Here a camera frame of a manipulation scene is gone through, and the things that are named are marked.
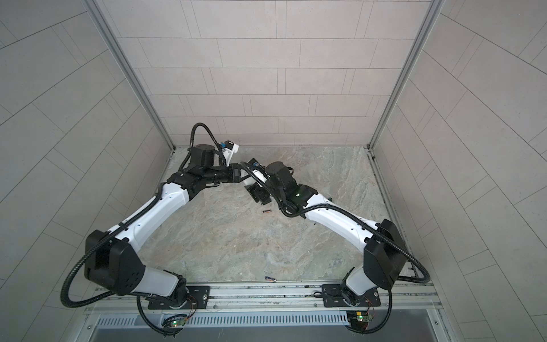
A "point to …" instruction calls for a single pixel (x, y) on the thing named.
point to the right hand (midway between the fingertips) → (252, 180)
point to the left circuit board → (178, 322)
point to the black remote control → (258, 193)
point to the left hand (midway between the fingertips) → (255, 170)
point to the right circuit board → (363, 318)
